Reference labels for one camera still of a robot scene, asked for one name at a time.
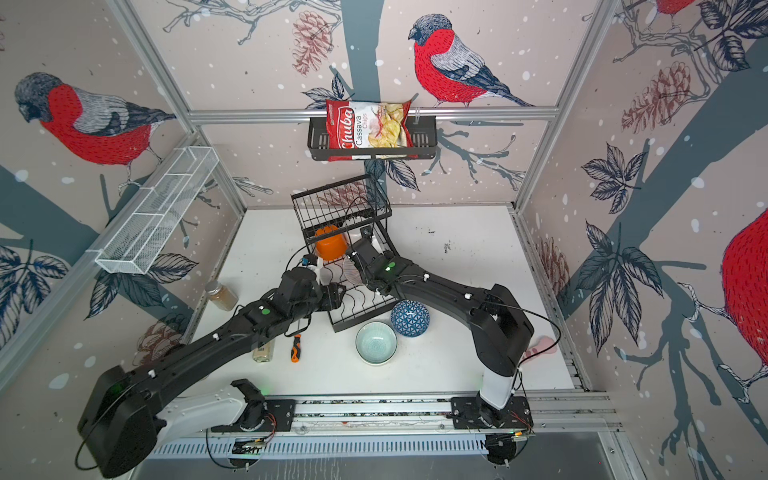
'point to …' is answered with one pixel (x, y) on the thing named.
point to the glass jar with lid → (221, 296)
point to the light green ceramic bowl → (376, 343)
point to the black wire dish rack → (342, 220)
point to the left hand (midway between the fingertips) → (337, 289)
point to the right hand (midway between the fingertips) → (370, 265)
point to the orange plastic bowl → (332, 248)
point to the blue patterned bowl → (410, 318)
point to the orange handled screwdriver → (296, 348)
